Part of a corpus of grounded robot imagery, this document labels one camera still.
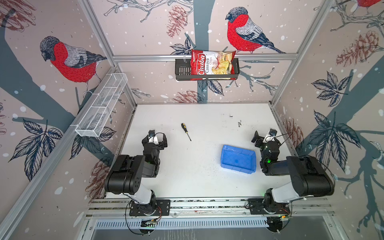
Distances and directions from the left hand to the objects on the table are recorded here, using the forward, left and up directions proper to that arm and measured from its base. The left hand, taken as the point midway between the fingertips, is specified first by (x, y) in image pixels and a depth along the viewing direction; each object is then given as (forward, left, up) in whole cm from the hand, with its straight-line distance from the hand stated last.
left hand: (155, 134), depth 89 cm
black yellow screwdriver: (+13, -17, -10) cm, 24 cm away
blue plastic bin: (-12, -52, -12) cm, 55 cm away
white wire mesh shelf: (-6, +25, +19) cm, 32 cm away
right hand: (-1, -66, 0) cm, 66 cm away
